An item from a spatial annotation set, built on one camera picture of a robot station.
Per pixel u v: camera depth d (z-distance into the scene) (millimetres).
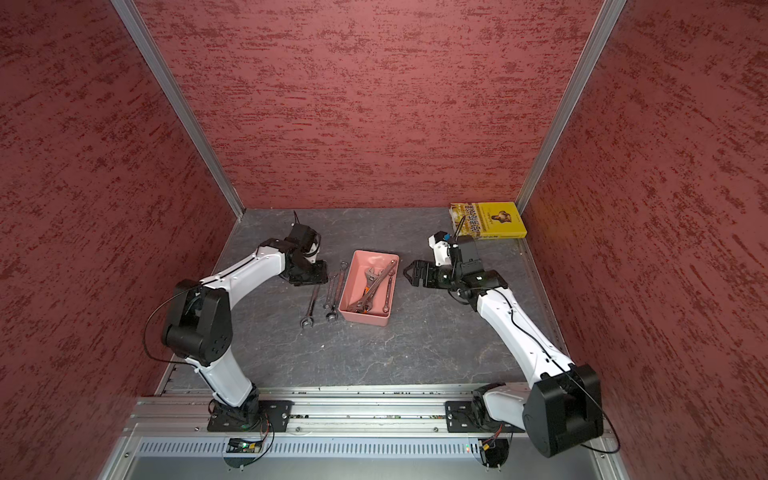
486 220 1136
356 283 983
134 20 715
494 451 691
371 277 1001
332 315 914
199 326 474
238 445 716
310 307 947
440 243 730
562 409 392
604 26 726
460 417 737
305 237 758
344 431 734
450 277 670
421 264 716
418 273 710
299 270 768
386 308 924
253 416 662
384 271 1006
